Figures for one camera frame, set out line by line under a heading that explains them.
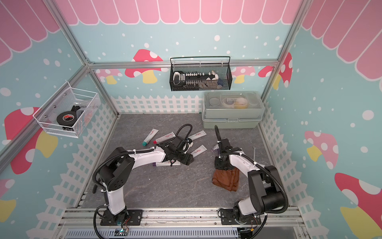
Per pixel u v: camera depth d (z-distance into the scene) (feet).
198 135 3.46
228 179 2.78
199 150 3.19
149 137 3.44
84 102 2.61
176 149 2.44
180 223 2.42
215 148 3.20
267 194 1.43
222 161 2.23
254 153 3.24
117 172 1.62
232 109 3.36
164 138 3.43
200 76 2.92
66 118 2.31
